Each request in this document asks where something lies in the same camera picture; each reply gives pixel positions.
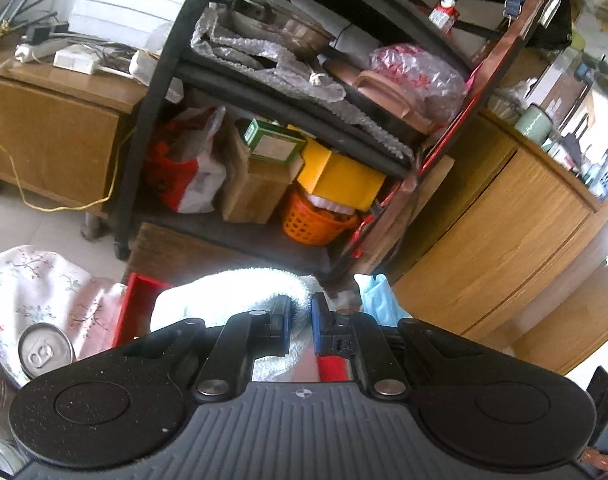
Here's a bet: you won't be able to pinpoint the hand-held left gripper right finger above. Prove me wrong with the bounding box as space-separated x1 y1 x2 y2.
311 291 489 402

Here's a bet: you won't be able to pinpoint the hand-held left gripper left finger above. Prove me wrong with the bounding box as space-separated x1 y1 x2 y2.
119 296 292 404

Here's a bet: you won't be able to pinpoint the light blue face mask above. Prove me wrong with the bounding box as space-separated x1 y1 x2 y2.
354 273 413 329

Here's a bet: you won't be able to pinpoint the white towel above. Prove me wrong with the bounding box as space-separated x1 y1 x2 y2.
150 268 326 384

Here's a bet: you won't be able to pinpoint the red cardboard box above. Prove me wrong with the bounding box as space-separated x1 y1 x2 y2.
112 272 353 384

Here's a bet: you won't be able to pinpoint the brown wooden board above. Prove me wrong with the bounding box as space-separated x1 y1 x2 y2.
128 222 331 286

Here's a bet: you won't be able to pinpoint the orange plastic basket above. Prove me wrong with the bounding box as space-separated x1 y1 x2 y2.
282 187 360 247

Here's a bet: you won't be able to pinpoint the white plastic tub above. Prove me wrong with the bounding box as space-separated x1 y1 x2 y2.
309 194 358 216

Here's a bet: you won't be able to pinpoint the flattened cardboard sheets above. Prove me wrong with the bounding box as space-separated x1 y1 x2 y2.
356 155 456 272

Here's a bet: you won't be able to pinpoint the brown cardboard box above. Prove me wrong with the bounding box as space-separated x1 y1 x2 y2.
220 125 305 225

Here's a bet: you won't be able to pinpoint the yellow box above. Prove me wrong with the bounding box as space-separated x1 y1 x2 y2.
296 137 388 211

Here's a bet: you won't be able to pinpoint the red and white plastic bag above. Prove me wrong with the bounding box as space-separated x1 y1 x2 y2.
146 106 229 215

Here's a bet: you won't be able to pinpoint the green box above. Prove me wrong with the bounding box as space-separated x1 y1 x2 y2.
242 119 308 164

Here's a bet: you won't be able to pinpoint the wooden cabinet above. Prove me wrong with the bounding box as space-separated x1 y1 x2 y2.
389 110 608 376

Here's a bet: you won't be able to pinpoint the black shelf rack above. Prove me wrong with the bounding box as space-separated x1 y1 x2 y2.
109 0 565 287

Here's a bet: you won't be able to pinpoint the blue drink can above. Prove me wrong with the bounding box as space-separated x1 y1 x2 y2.
17 323 77 380

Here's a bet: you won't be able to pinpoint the pink lidded pan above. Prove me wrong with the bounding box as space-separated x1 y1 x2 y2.
329 57 435 134

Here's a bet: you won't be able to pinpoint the pink printed plastic bag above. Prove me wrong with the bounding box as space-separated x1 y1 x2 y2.
369 44 469 124

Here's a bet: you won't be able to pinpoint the bubble wrap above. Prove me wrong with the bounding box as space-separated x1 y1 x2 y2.
191 7 415 161

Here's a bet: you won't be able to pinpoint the green mug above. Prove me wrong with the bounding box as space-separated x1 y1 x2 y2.
514 103 553 139

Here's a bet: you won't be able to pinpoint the translucent plastic bag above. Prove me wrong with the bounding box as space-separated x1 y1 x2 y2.
129 22 186 104

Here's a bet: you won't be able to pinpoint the steel pot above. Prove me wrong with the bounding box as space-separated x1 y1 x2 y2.
229 0 338 59

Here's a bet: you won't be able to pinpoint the wooden media stand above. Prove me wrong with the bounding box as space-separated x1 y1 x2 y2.
0 42 151 241

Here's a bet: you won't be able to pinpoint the red glossy board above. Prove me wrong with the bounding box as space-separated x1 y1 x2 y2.
416 0 570 176

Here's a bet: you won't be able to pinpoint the red and white carton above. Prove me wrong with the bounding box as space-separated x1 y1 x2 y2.
429 0 458 31

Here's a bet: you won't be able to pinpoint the white power adapter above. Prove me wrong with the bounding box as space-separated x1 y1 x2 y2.
53 45 103 74

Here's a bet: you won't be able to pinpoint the white slatted panel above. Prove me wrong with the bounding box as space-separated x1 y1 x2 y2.
69 0 211 54

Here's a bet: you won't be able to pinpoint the white power strip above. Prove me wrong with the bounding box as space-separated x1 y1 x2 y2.
15 40 58 63

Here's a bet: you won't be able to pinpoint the black router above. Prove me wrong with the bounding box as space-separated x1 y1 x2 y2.
0 0 71 46

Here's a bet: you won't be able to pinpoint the yellow cable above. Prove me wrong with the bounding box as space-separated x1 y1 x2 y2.
0 124 136 212

